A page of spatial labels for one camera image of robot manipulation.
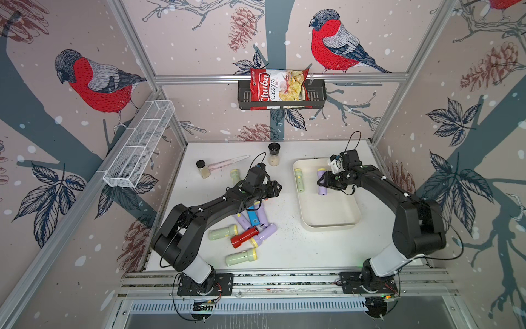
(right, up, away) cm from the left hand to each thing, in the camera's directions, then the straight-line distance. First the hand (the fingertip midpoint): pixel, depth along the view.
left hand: (282, 184), depth 87 cm
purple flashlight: (+17, -3, 0) cm, 18 cm away
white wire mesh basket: (-58, +20, -6) cm, 61 cm away
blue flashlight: (-13, -14, +1) cm, 19 cm away
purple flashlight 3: (-9, -13, +1) cm, 16 cm away
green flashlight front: (-14, -26, -9) cm, 31 cm away
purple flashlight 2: (-17, -15, 0) cm, 23 cm away
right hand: (+18, +1, +4) cm, 18 cm away
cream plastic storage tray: (+19, -11, +5) cm, 23 cm away
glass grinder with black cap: (-3, +11, +21) cm, 24 cm away
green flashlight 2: (+10, 0, +13) cm, 16 cm away
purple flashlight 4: (-7, -20, -3) cm, 21 cm away
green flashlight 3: (-26, -20, -2) cm, 33 cm away
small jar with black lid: (-38, +5, +15) cm, 41 cm away
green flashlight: (-23, +3, +14) cm, 27 cm away
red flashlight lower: (-19, -22, -6) cm, 30 cm away
